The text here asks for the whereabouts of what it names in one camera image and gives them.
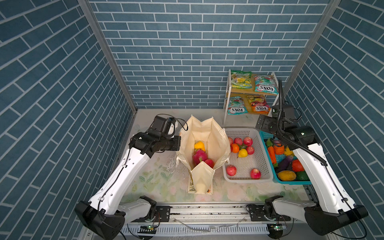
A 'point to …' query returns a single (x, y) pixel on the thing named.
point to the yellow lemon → (242, 153)
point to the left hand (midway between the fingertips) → (181, 142)
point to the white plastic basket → (253, 168)
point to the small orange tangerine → (235, 148)
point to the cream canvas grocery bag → (217, 147)
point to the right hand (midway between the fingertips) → (266, 120)
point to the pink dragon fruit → (198, 156)
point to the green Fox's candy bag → (236, 106)
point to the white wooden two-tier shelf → (247, 92)
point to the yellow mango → (199, 145)
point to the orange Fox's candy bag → (259, 104)
